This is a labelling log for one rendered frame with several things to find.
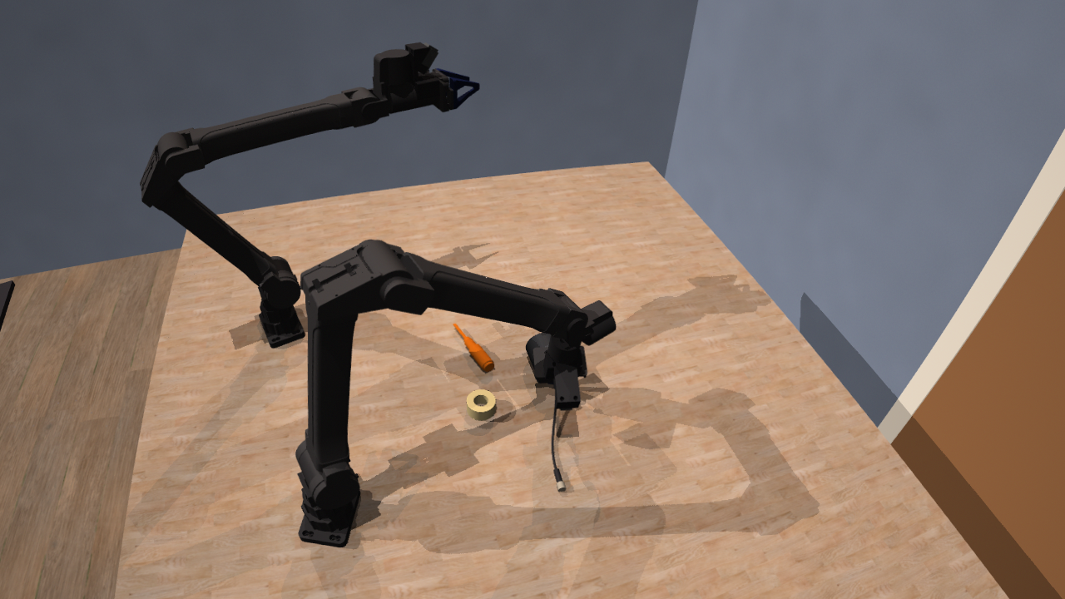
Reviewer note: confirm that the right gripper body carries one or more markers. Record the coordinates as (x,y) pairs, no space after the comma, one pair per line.
(539,356)

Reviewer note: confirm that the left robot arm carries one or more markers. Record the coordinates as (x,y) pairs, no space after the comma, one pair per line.
(179,155)

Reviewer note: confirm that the olive-brown hollow cylinder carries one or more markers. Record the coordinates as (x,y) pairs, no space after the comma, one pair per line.
(481,413)

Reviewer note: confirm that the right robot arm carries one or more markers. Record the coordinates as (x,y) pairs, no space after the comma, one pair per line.
(369,276)

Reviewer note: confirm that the dark grey cylinder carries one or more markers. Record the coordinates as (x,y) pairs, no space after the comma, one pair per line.
(537,341)

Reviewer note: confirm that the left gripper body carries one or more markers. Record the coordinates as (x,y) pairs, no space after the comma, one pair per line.
(442,102)

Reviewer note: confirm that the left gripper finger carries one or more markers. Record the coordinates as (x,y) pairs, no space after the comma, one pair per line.
(454,84)
(455,75)

